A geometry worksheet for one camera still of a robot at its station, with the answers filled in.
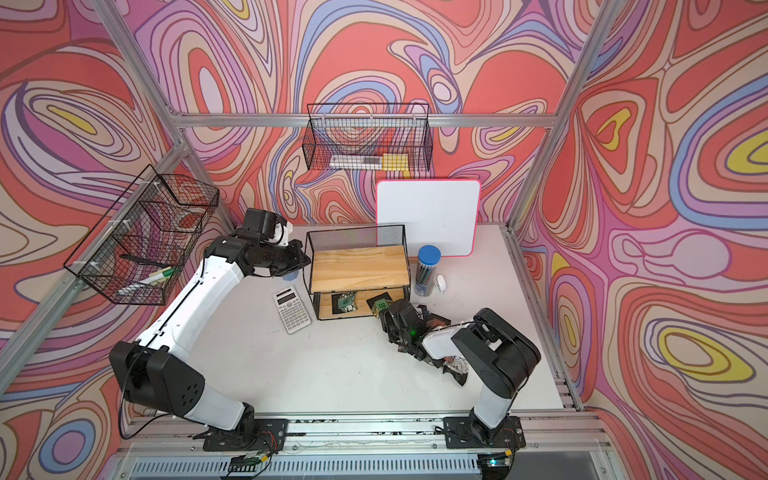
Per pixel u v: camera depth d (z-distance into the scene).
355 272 0.88
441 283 0.98
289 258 0.70
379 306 0.95
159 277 0.71
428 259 0.86
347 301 0.96
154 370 0.41
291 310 0.96
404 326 0.72
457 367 0.84
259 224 0.61
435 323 0.92
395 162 0.82
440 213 0.96
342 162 0.82
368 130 0.98
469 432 0.73
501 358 0.47
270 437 0.72
